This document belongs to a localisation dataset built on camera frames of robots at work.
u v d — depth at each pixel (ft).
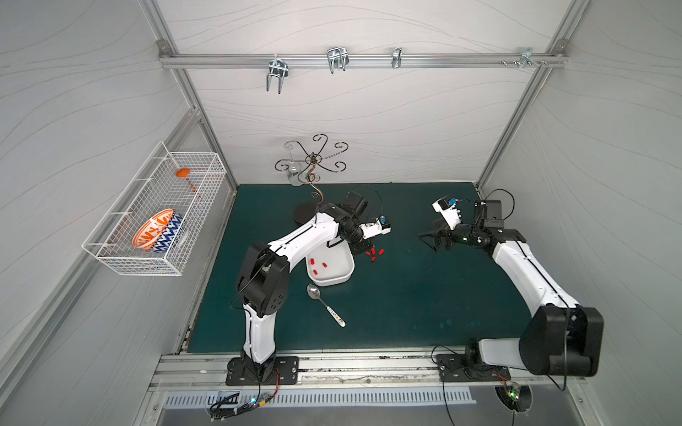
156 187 2.32
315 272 3.06
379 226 2.52
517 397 2.35
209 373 2.45
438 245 2.40
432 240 2.40
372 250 3.23
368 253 3.23
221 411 2.27
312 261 3.14
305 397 2.31
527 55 2.51
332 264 3.12
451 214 2.36
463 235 2.34
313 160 2.82
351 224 2.51
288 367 2.42
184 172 2.62
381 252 3.23
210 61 2.66
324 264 3.13
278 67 2.56
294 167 3.12
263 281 1.60
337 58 2.50
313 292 2.89
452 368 2.39
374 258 3.21
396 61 2.56
